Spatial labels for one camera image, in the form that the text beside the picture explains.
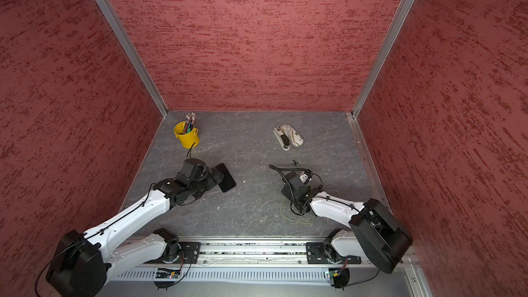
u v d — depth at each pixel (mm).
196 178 658
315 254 741
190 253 739
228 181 928
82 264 390
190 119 948
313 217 624
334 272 721
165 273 729
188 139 1019
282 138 1043
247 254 757
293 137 1063
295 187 683
